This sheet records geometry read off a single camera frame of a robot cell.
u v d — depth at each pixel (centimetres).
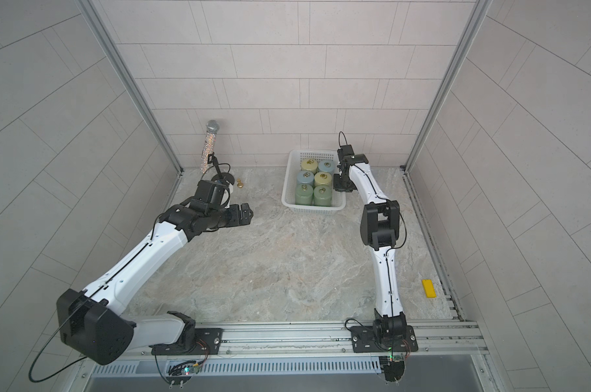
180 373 65
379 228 62
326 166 105
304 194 98
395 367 68
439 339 72
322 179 102
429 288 81
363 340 71
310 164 108
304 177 102
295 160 109
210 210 59
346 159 77
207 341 71
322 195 97
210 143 93
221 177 110
